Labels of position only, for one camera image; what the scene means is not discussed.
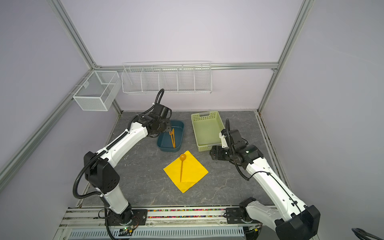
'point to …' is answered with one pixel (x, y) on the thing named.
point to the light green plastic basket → (207, 125)
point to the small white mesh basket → (99, 91)
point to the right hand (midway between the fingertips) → (216, 153)
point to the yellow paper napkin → (193, 171)
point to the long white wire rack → (174, 77)
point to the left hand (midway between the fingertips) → (168, 128)
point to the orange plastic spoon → (182, 158)
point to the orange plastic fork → (171, 133)
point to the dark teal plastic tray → (164, 141)
